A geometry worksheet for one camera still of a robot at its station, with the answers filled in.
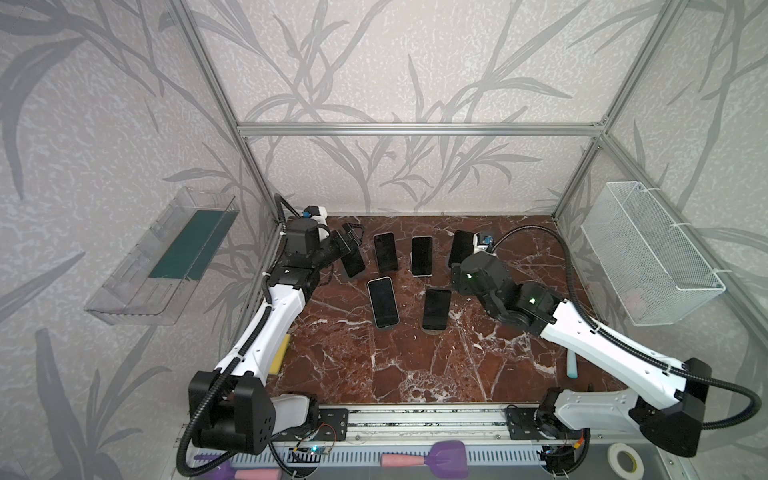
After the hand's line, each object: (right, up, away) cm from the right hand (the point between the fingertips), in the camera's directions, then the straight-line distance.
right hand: (468, 257), depth 75 cm
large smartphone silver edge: (-22, -13, +12) cm, 28 cm away
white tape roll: (+33, -46, -5) cm, 57 cm away
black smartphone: (-22, 0, +27) cm, 35 cm away
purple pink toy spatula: (-6, -47, -6) cm, 48 cm away
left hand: (-28, +9, +4) cm, 29 cm away
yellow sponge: (-52, -30, +8) cm, 61 cm away
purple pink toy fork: (-57, -49, -7) cm, 76 cm away
